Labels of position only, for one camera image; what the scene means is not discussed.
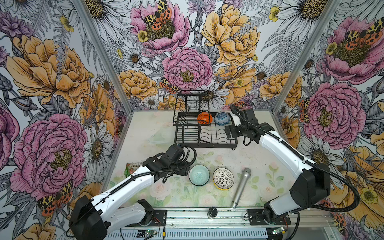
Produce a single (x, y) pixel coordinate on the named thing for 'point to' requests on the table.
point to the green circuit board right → (278, 230)
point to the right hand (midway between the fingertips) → (233, 132)
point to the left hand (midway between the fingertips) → (182, 170)
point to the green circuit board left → (146, 233)
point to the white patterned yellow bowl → (223, 178)
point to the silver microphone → (246, 173)
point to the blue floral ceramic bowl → (222, 118)
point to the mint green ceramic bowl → (199, 175)
